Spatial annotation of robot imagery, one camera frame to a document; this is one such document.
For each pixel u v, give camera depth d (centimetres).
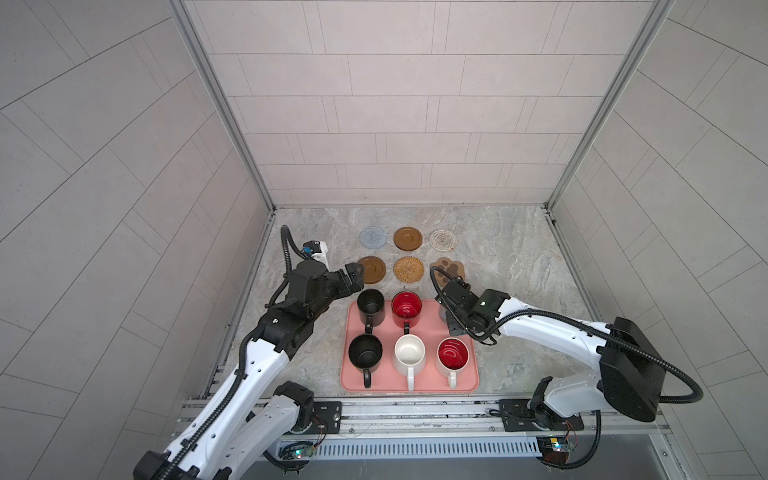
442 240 106
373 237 106
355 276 65
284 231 53
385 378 76
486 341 64
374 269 99
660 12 71
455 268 99
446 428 71
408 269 99
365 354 80
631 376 41
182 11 71
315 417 70
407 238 107
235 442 49
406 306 88
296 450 65
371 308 86
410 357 80
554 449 68
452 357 79
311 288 52
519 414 72
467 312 61
